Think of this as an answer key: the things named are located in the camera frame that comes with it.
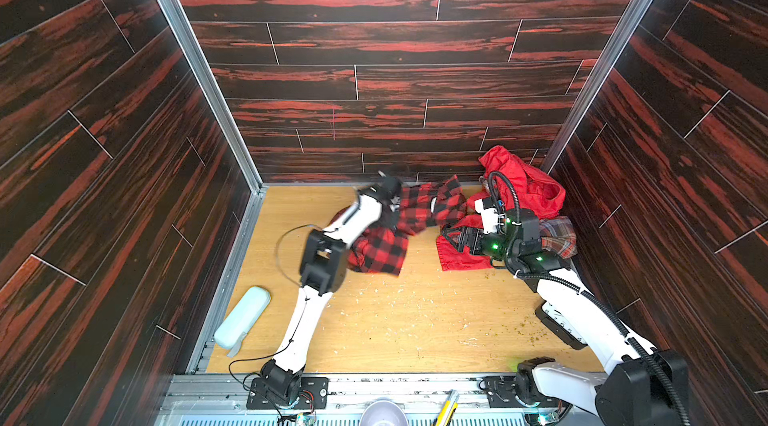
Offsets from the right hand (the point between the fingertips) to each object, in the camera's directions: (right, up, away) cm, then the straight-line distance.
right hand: (458, 230), depth 80 cm
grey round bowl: (-20, -42, -11) cm, 48 cm away
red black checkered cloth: (-21, -7, +20) cm, 30 cm away
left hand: (-19, +2, +24) cm, 30 cm away
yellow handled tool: (-5, -43, -9) cm, 44 cm away
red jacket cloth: (+34, +11, +21) cm, 42 cm away
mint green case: (-62, -28, +1) cm, 68 cm away
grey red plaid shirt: (+37, -3, +16) cm, 40 cm away
